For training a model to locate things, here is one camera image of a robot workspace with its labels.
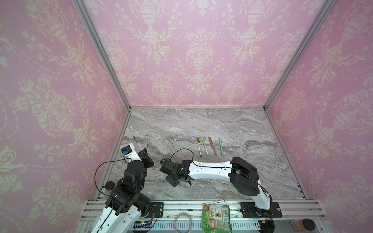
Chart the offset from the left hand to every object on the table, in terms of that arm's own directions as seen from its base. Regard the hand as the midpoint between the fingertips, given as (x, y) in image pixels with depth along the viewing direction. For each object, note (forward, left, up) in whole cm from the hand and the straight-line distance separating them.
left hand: (148, 150), depth 72 cm
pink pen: (+1, +4, +4) cm, 5 cm away
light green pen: (+16, -42, -21) cm, 50 cm away
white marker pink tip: (-19, -34, -21) cm, 44 cm away
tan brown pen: (+18, -36, -21) cm, 45 cm away
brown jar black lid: (-29, -71, -13) cm, 77 cm away
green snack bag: (-26, -34, -20) cm, 47 cm away
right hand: (-7, -11, -20) cm, 24 cm away
